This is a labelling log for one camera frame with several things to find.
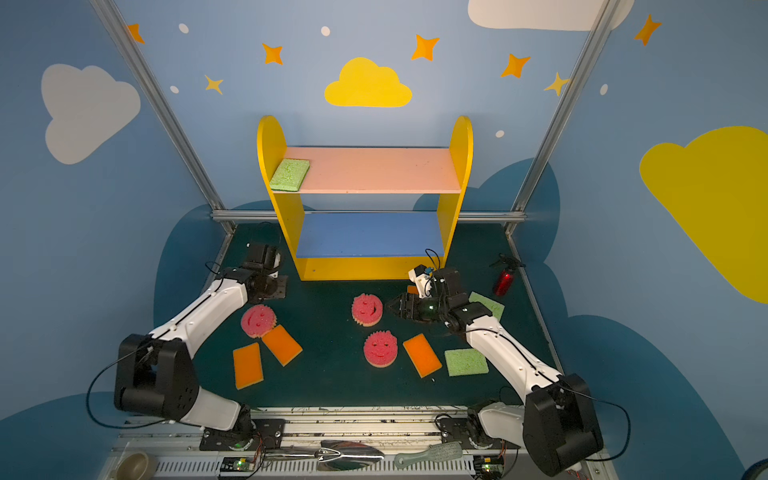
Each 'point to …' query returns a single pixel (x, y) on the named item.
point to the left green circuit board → (237, 464)
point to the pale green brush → (438, 451)
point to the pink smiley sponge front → (381, 348)
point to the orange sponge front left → (247, 366)
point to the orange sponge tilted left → (282, 344)
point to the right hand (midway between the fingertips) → (396, 305)
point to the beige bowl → (136, 466)
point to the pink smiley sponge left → (258, 320)
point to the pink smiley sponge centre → (367, 309)
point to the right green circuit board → (488, 466)
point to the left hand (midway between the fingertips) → (274, 284)
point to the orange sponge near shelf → (412, 289)
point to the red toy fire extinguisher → (504, 281)
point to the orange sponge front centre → (422, 355)
